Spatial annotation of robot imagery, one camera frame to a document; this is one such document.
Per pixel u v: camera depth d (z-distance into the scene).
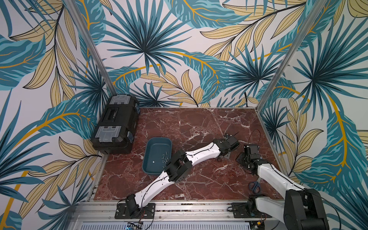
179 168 0.59
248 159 0.67
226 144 0.75
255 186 0.82
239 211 0.73
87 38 0.78
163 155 0.93
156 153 0.98
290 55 0.86
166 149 0.98
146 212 0.68
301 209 0.41
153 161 0.90
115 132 0.82
